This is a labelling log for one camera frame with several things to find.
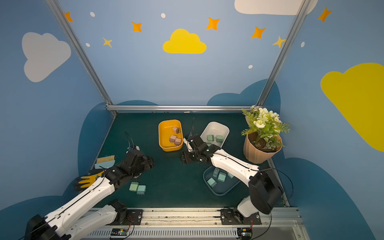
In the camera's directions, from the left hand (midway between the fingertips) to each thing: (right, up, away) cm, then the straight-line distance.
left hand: (150, 159), depth 82 cm
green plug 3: (+41, -11, +4) cm, 43 cm away
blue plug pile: (+37, -8, +4) cm, 39 cm away
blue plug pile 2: (+35, -14, +2) cm, 38 cm away
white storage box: (+41, +13, +25) cm, 50 cm away
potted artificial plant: (+62, +15, -4) cm, 64 cm away
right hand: (+21, +2, +2) cm, 21 cm away
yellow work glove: (-37, -12, -2) cm, 39 cm away
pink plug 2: (+10, +10, +22) cm, 26 cm away
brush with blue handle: (-32, -5, +13) cm, 35 cm away
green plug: (+37, +10, +22) cm, 44 cm away
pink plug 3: (+13, +8, +21) cm, 26 cm away
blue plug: (-4, -17, -2) cm, 18 cm away
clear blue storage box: (+38, -16, +1) cm, 42 cm away
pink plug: (+12, +16, +25) cm, 32 cm away
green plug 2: (+43, +10, +22) cm, 49 cm away
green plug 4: (-9, -15, 0) cm, 18 cm away
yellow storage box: (+4, +15, +27) cm, 31 cm away
